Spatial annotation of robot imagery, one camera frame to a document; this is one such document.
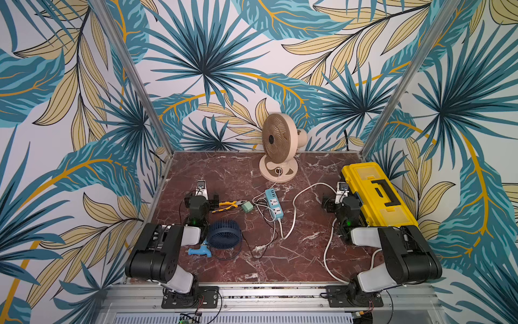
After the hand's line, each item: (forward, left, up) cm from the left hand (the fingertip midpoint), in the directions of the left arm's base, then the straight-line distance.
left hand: (203, 192), depth 92 cm
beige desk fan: (+17, -35, +19) cm, 43 cm away
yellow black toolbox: (-10, -73, +10) cm, 74 cm away
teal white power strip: (-2, -33, -5) cm, 33 cm away
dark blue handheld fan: (-22, -12, -2) cm, 25 cm away
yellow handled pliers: (-1, -13, -8) cm, 15 cm away
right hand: (+1, -61, +1) cm, 61 cm away
